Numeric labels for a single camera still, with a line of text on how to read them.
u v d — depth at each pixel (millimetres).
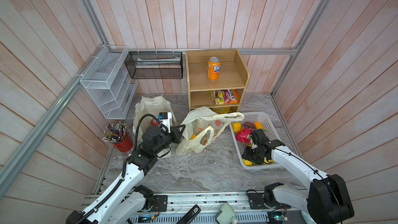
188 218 671
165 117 642
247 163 800
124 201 564
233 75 858
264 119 955
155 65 900
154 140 536
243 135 877
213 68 765
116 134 850
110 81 687
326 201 402
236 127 947
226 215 662
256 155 716
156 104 884
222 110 1056
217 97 926
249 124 960
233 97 928
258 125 974
